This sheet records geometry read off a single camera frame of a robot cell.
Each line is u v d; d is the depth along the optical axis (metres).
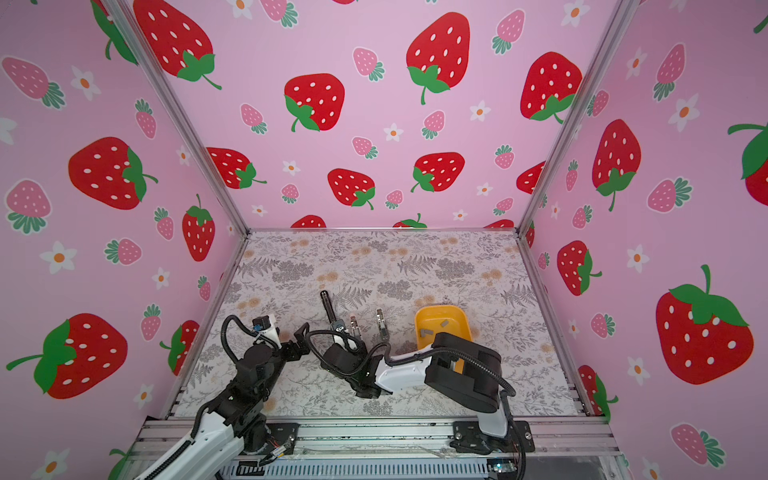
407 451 0.73
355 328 0.91
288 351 0.73
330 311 0.95
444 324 0.96
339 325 0.75
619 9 0.69
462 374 0.47
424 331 0.92
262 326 0.69
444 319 0.96
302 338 0.76
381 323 0.93
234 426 0.58
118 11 0.67
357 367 0.65
